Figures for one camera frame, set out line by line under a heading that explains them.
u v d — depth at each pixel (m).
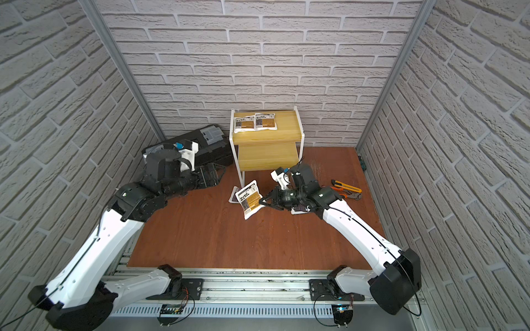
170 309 0.73
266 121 0.84
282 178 0.68
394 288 0.38
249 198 0.72
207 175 0.56
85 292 0.38
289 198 0.62
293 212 0.94
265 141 0.79
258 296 0.72
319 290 0.73
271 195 0.68
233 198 0.97
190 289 0.73
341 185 1.03
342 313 0.70
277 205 0.62
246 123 0.81
